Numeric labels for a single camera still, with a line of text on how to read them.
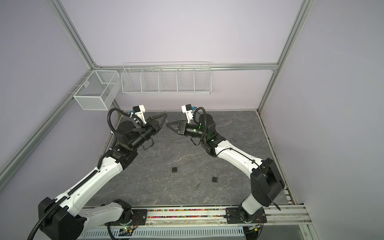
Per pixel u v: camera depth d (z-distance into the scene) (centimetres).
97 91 102
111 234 69
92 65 91
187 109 67
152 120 60
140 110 63
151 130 62
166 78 100
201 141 59
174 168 89
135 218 73
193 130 64
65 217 37
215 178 86
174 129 67
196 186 84
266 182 43
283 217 74
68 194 41
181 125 62
